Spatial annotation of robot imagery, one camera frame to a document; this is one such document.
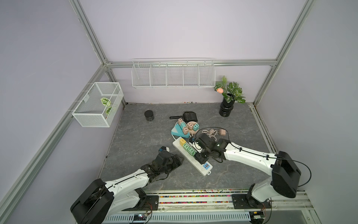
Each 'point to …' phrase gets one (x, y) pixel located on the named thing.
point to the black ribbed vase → (226, 108)
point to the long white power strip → (187, 153)
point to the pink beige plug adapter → (222, 132)
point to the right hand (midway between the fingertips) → (198, 153)
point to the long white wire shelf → (173, 73)
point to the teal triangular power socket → (178, 131)
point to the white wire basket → (99, 107)
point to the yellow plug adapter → (182, 141)
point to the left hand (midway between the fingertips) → (181, 162)
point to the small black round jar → (149, 115)
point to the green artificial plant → (231, 92)
